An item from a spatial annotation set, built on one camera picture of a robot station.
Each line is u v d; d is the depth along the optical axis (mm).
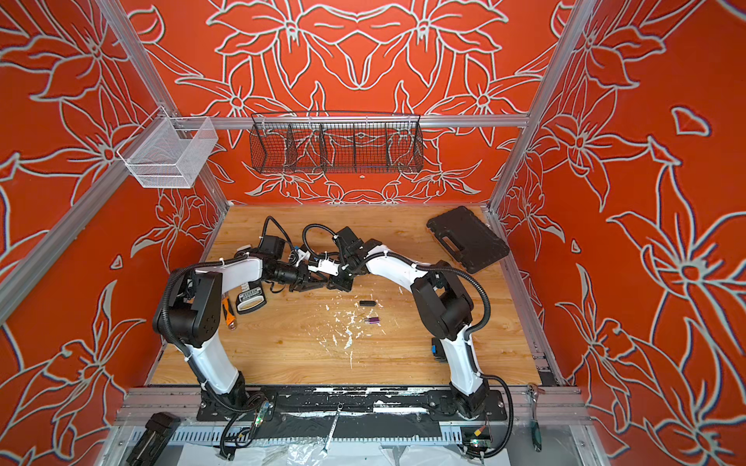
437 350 797
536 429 692
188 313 495
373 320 876
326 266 797
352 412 728
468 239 1030
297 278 810
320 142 1009
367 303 924
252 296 922
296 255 868
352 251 736
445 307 518
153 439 670
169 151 919
